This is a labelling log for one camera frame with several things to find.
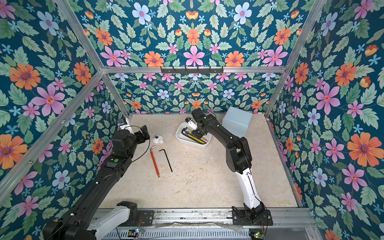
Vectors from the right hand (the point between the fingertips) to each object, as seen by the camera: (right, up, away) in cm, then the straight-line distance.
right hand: (198, 131), depth 97 cm
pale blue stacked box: (+24, +7, -5) cm, 26 cm away
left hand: (-30, +3, -21) cm, 37 cm away
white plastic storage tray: (-11, -5, +1) cm, 12 cm away
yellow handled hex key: (-2, -5, +7) cm, 9 cm away
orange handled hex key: (+4, -5, +1) cm, 6 cm away
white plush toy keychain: (-28, -5, +4) cm, 29 cm away
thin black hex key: (-20, -17, -2) cm, 27 cm away
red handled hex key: (-31, -15, 0) cm, 34 cm away
